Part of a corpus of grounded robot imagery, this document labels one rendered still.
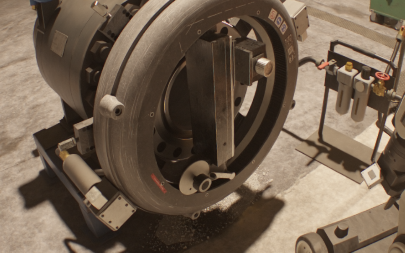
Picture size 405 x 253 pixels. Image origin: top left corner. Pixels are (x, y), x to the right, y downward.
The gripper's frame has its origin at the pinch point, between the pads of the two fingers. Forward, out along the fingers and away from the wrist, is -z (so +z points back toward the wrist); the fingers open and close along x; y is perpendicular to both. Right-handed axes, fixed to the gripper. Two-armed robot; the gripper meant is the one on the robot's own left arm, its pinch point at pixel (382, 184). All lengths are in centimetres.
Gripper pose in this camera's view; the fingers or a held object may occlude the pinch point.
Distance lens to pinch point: 92.7
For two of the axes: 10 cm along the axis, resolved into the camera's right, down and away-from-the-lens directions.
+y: -9.7, 1.6, -2.0
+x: -2.5, -6.8, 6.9
